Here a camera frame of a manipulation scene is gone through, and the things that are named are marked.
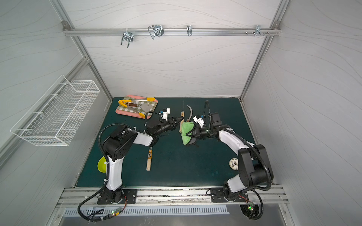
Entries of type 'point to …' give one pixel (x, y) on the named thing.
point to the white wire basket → (56, 116)
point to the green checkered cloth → (139, 108)
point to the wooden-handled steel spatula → (146, 107)
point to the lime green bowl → (102, 165)
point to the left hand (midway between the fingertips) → (185, 120)
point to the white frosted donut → (234, 163)
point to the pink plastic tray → (133, 113)
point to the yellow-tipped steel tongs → (122, 102)
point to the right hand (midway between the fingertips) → (187, 135)
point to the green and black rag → (187, 126)
